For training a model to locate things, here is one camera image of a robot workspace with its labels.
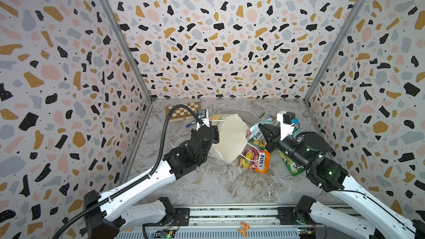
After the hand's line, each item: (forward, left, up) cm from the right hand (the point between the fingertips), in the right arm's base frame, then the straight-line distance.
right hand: (261, 125), depth 60 cm
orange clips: (-28, +6, -37) cm, 47 cm away
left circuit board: (-30, +38, -37) cm, 61 cm away
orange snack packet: (+4, -3, -36) cm, 36 cm away
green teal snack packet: (+22, -29, -35) cm, 51 cm away
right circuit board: (-28, -22, -40) cm, 53 cm away
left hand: (+6, +18, -6) cm, 20 cm away
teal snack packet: (0, +3, -3) cm, 4 cm away
